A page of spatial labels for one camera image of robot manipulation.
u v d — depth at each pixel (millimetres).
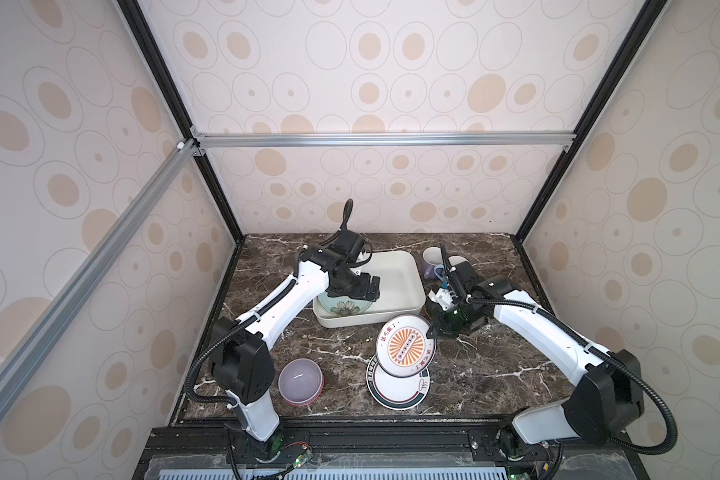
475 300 581
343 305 989
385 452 730
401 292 1052
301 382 818
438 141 1651
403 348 806
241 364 443
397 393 811
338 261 590
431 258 1129
